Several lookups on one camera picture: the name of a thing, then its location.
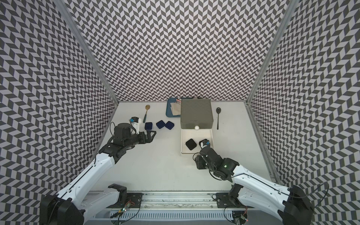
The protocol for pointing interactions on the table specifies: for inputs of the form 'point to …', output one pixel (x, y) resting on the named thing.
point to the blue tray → (168, 111)
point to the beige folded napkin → (176, 108)
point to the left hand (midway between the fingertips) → (149, 134)
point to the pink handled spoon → (178, 100)
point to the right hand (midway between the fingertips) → (198, 162)
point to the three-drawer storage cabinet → (197, 122)
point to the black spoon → (218, 110)
